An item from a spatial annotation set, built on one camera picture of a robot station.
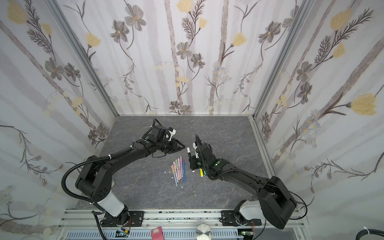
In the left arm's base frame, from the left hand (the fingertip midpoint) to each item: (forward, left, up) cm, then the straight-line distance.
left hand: (182, 144), depth 85 cm
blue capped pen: (-10, -1, -15) cm, 18 cm away
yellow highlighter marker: (-11, -11, -15) cm, 22 cm away
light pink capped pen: (-9, +4, -15) cm, 18 cm away
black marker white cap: (-3, -4, -2) cm, 5 cm away
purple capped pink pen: (-9, +1, -15) cm, 18 cm away
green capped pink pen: (-8, +4, -15) cm, 17 cm away
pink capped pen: (-8, +2, -15) cm, 17 cm away
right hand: (-7, -2, -2) cm, 8 cm away
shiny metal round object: (-42, -9, +1) cm, 43 cm away
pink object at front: (-41, +12, -15) cm, 45 cm away
